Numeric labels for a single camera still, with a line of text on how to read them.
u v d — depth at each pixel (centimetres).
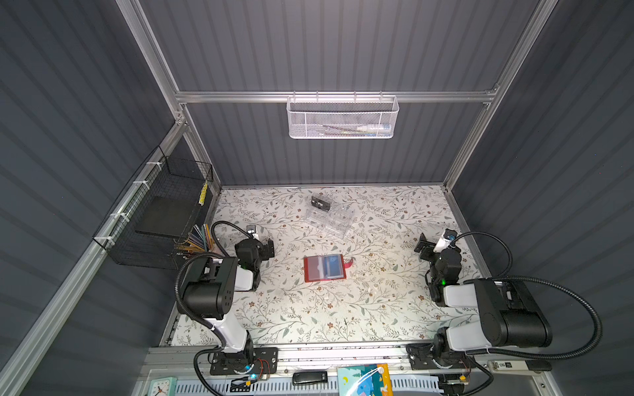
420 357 74
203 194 83
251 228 85
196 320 48
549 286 44
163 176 81
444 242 78
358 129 91
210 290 48
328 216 108
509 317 44
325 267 93
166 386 68
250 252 75
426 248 82
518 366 69
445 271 69
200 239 89
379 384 69
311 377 68
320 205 105
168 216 71
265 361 72
